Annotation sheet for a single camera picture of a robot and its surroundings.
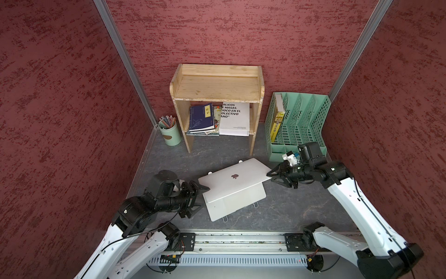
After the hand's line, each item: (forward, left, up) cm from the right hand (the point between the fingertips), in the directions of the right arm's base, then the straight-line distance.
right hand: (268, 181), depth 68 cm
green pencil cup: (+37, +50, -14) cm, 64 cm away
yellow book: (+38, -13, -5) cm, 40 cm away
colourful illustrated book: (+44, +22, -1) cm, 49 cm away
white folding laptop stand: (-3, +17, -18) cm, 25 cm away
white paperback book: (+35, +12, +1) cm, 37 cm away
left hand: (-8, +24, +3) cm, 25 cm away
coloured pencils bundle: (+45, +52, -8) cm, 70 cm away
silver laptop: (-3, +14, 0) cm, 14 cm away
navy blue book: (+37, +30, +1) cm, 48 cm away
